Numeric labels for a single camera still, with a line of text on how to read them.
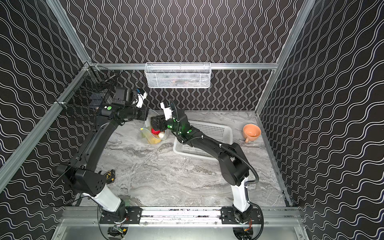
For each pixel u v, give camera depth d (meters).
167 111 0.72
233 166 0.50
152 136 0.92
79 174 0.42
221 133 1.02
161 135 0.86
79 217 0.76
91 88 0.98
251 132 1.05
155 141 0.96
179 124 0.64
